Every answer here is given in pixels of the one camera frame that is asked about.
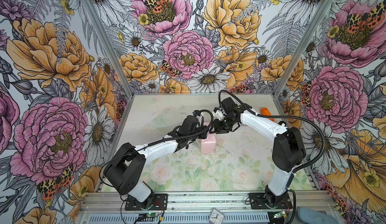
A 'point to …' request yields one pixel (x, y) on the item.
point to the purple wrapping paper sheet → (208, 145)
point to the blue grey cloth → (309, 215)
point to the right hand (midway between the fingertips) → (215, 135)
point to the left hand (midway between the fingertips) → (208, 133)
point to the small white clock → (217, 217)
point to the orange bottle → (264, 111)
